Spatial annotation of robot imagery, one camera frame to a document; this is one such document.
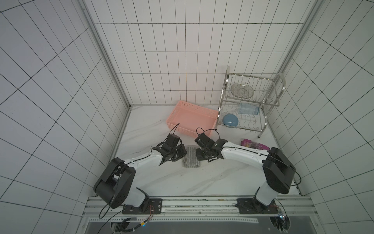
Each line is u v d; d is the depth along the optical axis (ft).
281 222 2.30
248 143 2.95
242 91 2.97
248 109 3.39
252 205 2.18
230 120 3.30
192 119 3.71
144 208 2.28
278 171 1.45
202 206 2.44
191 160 2.80
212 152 2.00
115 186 1.39
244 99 2.80
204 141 2.19
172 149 2.26
